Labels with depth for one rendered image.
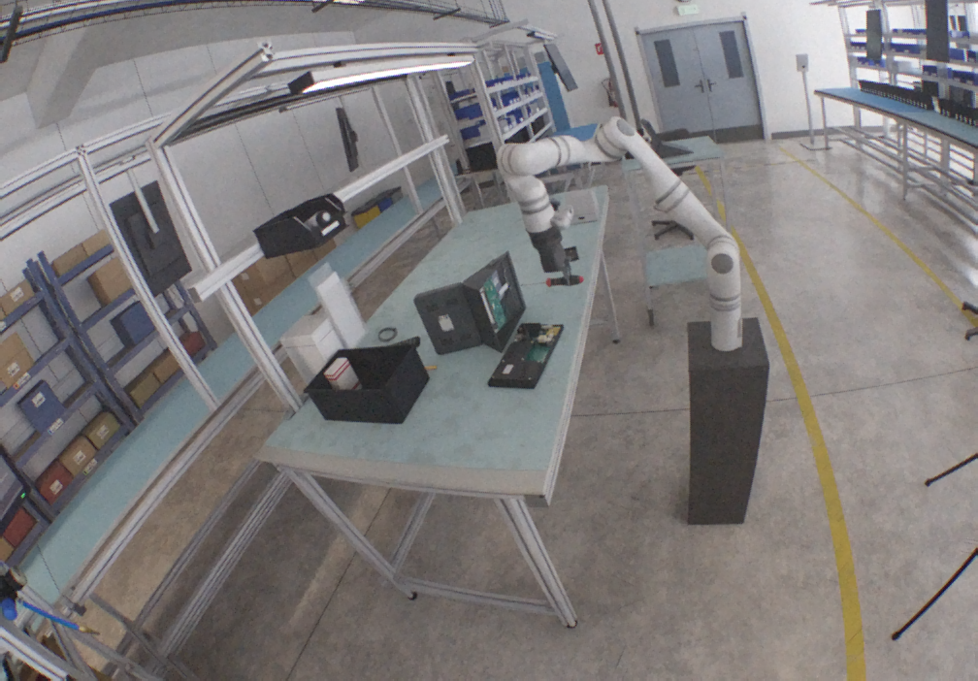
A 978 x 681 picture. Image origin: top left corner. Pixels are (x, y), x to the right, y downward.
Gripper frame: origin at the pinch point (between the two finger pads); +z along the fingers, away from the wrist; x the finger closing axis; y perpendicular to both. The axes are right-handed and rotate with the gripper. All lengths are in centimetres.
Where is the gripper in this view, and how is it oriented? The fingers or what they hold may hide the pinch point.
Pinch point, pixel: (570, 282)
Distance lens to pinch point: 111.4
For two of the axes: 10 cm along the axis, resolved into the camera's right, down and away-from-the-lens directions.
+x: -3.1, 6.6, -6.8
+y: -8.9, 0.6, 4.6
